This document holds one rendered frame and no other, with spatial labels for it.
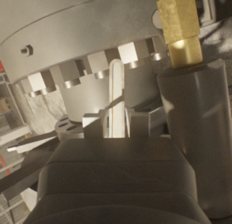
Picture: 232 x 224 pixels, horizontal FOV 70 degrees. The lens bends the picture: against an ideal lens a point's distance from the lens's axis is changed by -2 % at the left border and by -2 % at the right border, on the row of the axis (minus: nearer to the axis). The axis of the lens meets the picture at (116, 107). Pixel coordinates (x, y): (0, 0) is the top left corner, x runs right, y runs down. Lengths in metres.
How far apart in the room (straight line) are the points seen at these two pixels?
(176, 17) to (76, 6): 0.20
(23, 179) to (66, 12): 0.37
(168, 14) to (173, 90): 0.08
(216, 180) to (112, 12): 0.31
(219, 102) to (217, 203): 0.13
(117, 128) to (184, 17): 0.13
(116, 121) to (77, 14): 0.23
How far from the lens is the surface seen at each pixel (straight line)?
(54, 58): 0.35
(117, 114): 0.16
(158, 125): 0.46
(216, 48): 1.02
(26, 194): 0.50
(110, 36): 0.33
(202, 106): 0.19
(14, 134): 7.99
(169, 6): 0.21
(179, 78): 0.19
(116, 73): 0.16
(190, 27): 0.20
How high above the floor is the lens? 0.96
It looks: 34 degrees down
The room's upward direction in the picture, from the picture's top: 117 degrees counter-clockwise
